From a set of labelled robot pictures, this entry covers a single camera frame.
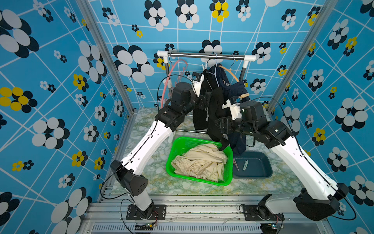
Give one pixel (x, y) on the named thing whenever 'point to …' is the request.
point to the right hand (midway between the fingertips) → (224, 119)
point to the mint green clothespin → (246, 164)
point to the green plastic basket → (179, 146)
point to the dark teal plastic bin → (252, 165)
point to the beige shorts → (204, 160)
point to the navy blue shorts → (236, 140)
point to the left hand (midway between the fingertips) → (207, 89)
